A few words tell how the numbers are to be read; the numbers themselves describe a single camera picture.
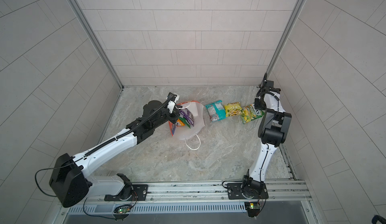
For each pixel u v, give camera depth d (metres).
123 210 0.64
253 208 0.68
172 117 0.64
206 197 0.71
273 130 0.55
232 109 0.97
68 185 0.38
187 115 0.87
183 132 0.84
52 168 0.40
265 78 0.86
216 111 0.99
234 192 0.71
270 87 0.77
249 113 0.96
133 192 0.70
